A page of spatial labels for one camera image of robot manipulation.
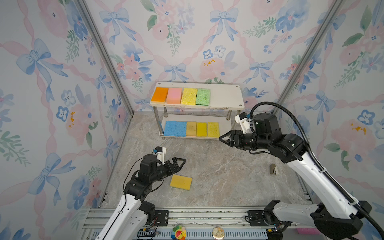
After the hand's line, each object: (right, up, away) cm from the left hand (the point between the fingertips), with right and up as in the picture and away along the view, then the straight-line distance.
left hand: (181, 162), depth 74 cm
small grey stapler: (+53, -8, +14) cm, 55 cm away
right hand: (+19, +12, -10) cm, 25 cm away
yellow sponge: (+5, +16, +26) cm, 31 cm away
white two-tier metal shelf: (+22, +34, +6) cm, 41 cm away
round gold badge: (+18, -32, -4) cm, 37 cm away
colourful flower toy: (-1, -32, -5) cm, 32 cm away
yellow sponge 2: (+19, +16, +26) cm, 36 cm away
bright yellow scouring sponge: (+11, +16, +26) cm, 32 cm away
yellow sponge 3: (-1, -13, +10) cm, 17 cm away
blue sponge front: (-3, +16, +26) cm, 31 cm away
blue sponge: (-9, +16, +27) cm, 33 cm away
